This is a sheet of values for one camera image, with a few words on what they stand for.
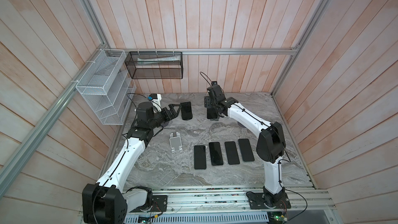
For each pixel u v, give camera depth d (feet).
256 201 2.40
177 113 2.28
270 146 1.68
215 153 2.96
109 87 2.38
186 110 3.81
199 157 2.91
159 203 2.40
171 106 2.24
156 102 2.29
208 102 2.75
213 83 2.65
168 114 2.21
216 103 2.30
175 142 2.90
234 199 2.50
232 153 2.98
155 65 3.51
